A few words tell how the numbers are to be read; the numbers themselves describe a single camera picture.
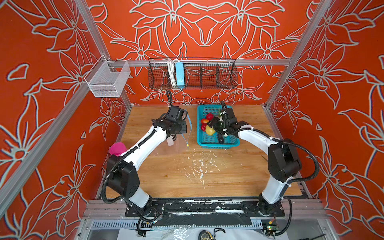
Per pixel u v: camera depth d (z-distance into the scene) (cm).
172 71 89
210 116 107
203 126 100
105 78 92
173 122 62
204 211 73
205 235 64
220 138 95
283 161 48
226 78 103
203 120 105
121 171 45
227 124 71
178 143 83
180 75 90
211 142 97
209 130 88
